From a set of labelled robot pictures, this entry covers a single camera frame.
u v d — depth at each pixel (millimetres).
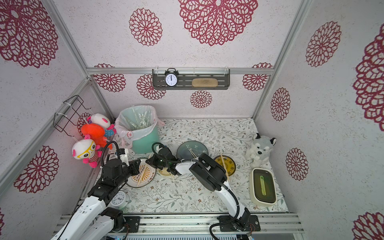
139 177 892
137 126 968
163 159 745
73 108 796
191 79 923
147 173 911
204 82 898
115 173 594
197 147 1029
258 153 834
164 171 903
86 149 797
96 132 875
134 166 700
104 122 944
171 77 897
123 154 709
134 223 736
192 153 996
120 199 779
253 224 728
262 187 812
